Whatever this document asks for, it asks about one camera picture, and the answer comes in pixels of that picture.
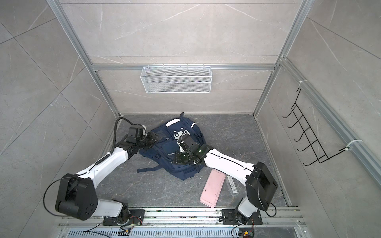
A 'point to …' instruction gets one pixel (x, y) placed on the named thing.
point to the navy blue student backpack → (161, 151)
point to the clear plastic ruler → (232, 185)
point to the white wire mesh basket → (172, 79)
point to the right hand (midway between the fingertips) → (173, 159)
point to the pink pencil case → (213, 187)
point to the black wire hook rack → (311, 135)
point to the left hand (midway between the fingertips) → (160, 134)
